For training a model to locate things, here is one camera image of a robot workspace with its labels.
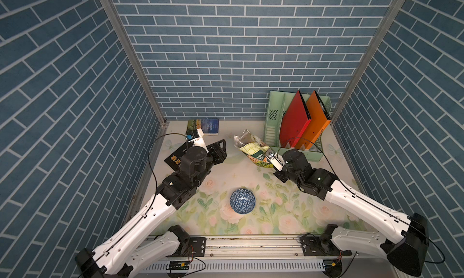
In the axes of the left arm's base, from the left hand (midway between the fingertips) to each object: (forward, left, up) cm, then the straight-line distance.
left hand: (227, 142), depth 68 cm
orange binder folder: (+16, -42, -4) cm, 45 cm away
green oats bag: (-1, -10, -2) cm, 10 cm away
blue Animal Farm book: (+38, +14, -31) cm, 51 cm away
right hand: (0, -22, -12) cm, 25 cm away
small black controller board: (-35, +19, -36) cm, 54 cm away
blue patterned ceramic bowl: (-11, -7, -32) cm, 34 cm away
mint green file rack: (+41, -27, -14) cm, 51 cm away
